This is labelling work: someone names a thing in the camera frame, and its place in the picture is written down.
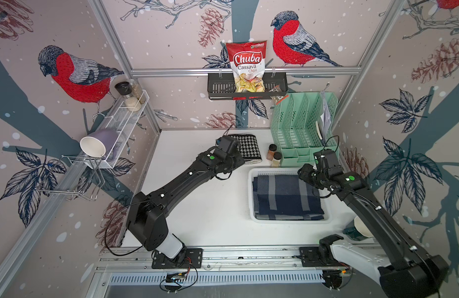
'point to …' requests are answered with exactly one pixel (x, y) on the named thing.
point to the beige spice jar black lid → (275, 162)
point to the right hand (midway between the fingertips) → (300, 170)
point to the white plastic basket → (326, 202)
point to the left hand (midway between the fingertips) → (248, 157)
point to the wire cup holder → (74, 176)
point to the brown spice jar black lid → (271, 151)
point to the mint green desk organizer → (301, 124)
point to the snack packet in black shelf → (278, 99)
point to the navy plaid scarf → (285, 197)
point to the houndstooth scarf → (249, 147)
